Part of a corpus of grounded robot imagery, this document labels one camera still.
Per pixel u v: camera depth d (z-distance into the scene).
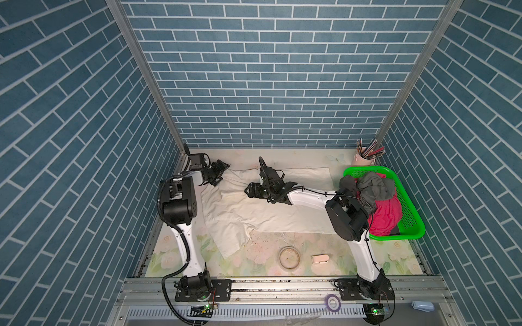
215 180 0.96
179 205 0.59
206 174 0.83
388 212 0.85
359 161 1.05
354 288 0.73
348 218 0.55
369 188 0.89
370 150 1.05
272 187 0.76
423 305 0.69
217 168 0.96
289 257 0.82
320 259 0.79
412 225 0.85
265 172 0.81
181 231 0.58
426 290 0.76
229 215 0.93
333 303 0.72
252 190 0.85
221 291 0.74
